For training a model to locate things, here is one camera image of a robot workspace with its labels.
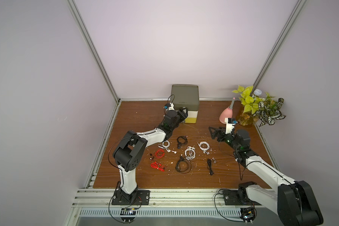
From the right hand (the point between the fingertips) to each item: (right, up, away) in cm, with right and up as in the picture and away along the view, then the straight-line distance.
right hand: (216, 125), depth 82 cm
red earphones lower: (-35, -25, +2) cm, 43 cm away
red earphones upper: (-35, -19, +7) cm, 40 cm away
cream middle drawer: (-12, +6, +15) cm, 20 cm away
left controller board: (-50, -46, -10) cm, 69 cm away
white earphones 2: (-15, -19, +8) cm, 25 cm away
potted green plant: (+25, +10, 0) cm, 26 cm away
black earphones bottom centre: (-23, -25, +2) cm, 34 cm away
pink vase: (+13, +7, +16) cm, 22 cm away
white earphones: (-31, -15, +10) cm, 35 cm away
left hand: (-16, +9, +6) cm, 19 cm away
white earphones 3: (-5, -17, +9) cm, 20 cm away
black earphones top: (-22, -14, +11) cm, 28 cm away
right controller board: (+13, -44, -12) cm, 48 cm away
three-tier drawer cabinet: (-16, +18, +13) cm, 28 cm away
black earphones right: (-4, -25, +2) cm, 25 cm away
